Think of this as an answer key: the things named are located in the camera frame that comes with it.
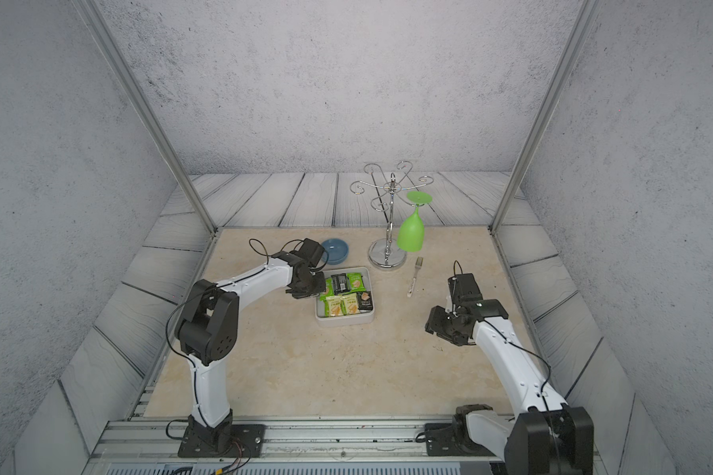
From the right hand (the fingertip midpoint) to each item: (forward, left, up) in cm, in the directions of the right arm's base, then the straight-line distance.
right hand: (436, 327), depth 81 cm
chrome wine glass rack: (+34, +13, -10) cm, 38 cm away
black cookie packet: (+20, +28, -8) cm, 35 cm away
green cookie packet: (+19, +23, -7) cm, 30 cm away
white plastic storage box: (+7, +21, -9) cm, 24 cm away
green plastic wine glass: (+24, +6, +13) cm, 28 cm away
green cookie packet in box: (+16, +31, -6) cm, 36 cm away
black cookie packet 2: (+13, +20, -7) cm, 25 cm away
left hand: (+15, +32, -6) cm, 36 cm away
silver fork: (+30, +1, -12) cm, 33 cm away
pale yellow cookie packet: (+10, +24, -7) cm, 27 cm away
